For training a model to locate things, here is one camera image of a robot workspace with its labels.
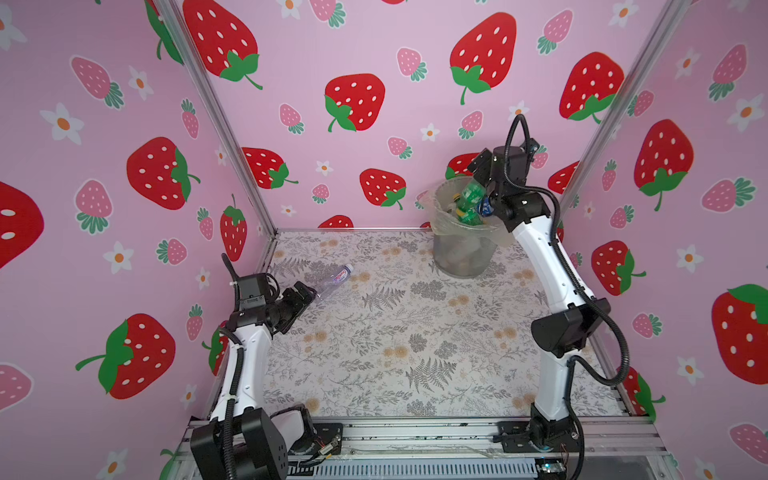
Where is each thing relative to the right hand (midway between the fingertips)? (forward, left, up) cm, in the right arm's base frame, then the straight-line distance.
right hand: (488, 160), depth 77 cm
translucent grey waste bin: (-6, +3, -29) cm, 30 cm away
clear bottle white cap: (-16, +45, -39) cm, 62 cm away
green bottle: (-2, +2, -17) cm, 17 cm away
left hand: (-31, +47, -27) cm, 62 cm away
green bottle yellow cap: (-3, +3, -10) cm, 11 cm away
